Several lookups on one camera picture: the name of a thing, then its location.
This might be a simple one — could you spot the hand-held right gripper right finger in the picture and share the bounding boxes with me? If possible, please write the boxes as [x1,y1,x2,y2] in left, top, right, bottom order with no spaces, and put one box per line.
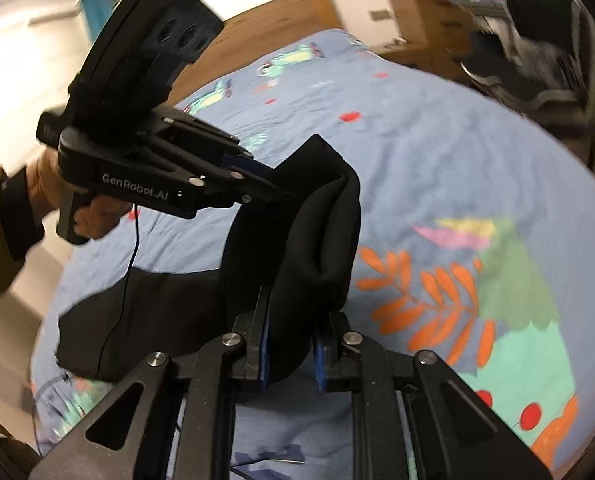
[312,310,553,480]

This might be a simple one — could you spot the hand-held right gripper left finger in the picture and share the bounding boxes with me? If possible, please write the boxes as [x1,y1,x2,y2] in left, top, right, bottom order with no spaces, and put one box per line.
[27,285,278,480]

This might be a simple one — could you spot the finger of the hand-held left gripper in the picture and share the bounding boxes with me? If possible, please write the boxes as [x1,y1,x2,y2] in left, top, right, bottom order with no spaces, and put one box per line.
[160,110,278,188]
[192,170,290,213]

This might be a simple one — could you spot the black pants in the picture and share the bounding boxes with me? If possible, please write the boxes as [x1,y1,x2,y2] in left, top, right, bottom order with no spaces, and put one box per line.
[57,134,362,391]

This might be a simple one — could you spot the person's left hand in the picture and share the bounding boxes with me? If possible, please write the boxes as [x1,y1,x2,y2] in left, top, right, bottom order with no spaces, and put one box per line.
[27,150,133,238]

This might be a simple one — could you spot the short teal curtain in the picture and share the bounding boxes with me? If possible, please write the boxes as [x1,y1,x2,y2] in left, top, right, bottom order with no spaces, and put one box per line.
[80,0,128,43]

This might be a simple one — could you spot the white wardrobe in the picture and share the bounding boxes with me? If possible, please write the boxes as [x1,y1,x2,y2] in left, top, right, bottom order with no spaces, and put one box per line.
[0,5,93,171]

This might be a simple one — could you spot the wooden headboard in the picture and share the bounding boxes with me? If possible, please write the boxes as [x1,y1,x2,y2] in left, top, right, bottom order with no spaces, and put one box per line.
[170,0,345,106]

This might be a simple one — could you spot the blue printed blanket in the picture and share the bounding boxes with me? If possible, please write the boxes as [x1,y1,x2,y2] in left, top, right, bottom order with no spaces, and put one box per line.
[30,27,595,480]

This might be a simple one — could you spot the wooden dresser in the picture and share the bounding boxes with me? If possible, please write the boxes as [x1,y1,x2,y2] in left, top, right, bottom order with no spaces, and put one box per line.
[387,0,483,68]

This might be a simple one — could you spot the black office chair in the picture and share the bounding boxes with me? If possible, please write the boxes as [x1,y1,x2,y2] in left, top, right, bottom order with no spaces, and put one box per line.
[460,0,595,131]

